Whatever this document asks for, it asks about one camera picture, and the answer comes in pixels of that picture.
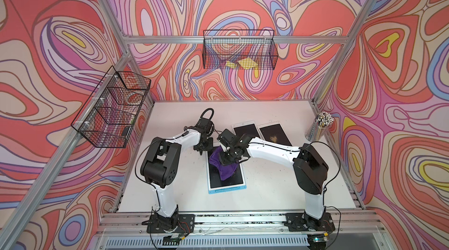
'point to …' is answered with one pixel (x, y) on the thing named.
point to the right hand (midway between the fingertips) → (224, 165)
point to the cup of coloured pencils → (316, 128)
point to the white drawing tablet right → (273, 132)
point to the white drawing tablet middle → (248, 127)
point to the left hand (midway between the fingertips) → (209, 147)
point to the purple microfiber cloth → (226, 170)
